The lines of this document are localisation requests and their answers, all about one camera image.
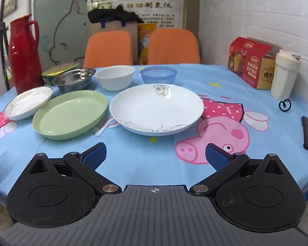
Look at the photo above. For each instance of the cardboard box with black bag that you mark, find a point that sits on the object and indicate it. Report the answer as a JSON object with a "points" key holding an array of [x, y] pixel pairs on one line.
{"points": [[113, 27]]}

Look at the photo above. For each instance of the stainless steel bowl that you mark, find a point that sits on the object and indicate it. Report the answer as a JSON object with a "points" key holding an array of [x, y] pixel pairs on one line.
{"points": [[74, 78]]}

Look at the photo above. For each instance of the red thermos jug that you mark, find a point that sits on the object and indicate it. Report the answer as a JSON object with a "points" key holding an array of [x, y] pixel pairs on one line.
{"points": [[24, 61]]}

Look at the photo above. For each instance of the white wall box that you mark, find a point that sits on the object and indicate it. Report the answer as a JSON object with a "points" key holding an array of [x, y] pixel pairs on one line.
{"points": [[10, 3]]}

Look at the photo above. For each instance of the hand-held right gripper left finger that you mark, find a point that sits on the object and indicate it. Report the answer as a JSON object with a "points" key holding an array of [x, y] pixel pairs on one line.
{"points": [[95, 156]]}

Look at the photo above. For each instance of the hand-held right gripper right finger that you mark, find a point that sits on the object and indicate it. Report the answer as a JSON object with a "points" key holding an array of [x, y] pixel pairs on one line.
{"points": [[217, 157]]}

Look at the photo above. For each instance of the green oval plate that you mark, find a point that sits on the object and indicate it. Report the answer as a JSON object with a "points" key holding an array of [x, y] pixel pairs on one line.
{"points": [[69, 112]]}

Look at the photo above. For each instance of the red cracker box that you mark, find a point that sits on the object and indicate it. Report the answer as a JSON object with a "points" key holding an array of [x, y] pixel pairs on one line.
{"points": [[242, 61]]}

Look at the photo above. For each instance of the white text wall poster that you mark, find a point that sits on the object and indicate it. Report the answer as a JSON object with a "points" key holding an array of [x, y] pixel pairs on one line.
{"points": [[156, 10]]}

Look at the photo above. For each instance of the white ceramic bowl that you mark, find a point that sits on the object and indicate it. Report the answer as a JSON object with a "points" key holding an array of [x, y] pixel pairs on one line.
{"points": [[115, 80]]}

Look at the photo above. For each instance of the blue plastic bowl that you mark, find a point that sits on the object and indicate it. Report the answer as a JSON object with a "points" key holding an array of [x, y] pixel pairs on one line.
{"points": [[157, 78]]}

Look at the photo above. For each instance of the black stand pole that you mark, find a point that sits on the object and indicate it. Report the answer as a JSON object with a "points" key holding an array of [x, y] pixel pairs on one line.
{"points": [[1, 30]]}

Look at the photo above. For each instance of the green instant noodle cup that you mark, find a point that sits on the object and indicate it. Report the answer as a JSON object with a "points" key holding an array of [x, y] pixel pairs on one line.
{"points": [[59, 68]]}

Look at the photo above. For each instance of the black cloth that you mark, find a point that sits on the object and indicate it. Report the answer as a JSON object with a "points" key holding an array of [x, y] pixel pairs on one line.
{"points": [[113, 15]]}

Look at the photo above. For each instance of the orange chair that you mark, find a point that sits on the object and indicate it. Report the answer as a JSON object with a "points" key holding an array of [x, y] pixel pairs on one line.
{"points": [[173, 46], [107, 48]]}

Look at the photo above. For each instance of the yellow snack packet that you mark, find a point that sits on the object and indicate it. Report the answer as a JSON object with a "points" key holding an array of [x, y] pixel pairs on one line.
{"points": [[143, 30]]}

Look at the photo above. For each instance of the large white floral plate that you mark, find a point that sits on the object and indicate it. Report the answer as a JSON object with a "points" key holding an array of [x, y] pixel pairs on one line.
{"points": [[156, 110]]}

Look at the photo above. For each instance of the small gold-rimmed white plate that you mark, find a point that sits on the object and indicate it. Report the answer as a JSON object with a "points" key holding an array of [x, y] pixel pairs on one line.
{"points": [[25, 105]]}

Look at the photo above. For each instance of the white tumbler cup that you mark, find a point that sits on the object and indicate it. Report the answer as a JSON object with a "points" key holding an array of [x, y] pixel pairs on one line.
{"points": [[285, 79]]}

